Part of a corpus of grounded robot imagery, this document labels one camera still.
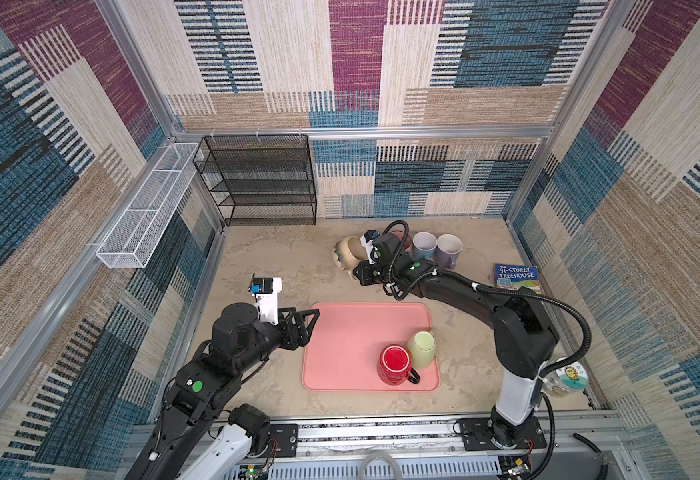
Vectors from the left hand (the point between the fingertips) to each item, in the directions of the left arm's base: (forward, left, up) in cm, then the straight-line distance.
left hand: (308, 308), depth 66 cm
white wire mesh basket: (+16, +42, +6) cm, 45 cm away
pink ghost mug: (+14, -22, +6) cm, 27 cm away
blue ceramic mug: (+33, -34, -19) cm, 51 cm away
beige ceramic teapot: (+21, -9, -7) cm, 24 cm away
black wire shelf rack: (+57, +23, -9) cm, 61 cm away
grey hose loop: (-28, -20, -27) cm, 43 cm away
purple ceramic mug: (+33, -43, -22) cm, 58 cm away
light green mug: (-3, -27, -17) cm, 32 cm away
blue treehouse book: (+24, -63, -25) cm, 72 cm away
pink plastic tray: (+2, -7, -29) cm, 30 cm away
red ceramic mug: (-6, -20, -19) cm, 29 cm away
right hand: (+18, -11, -14) cm, 26 cm away
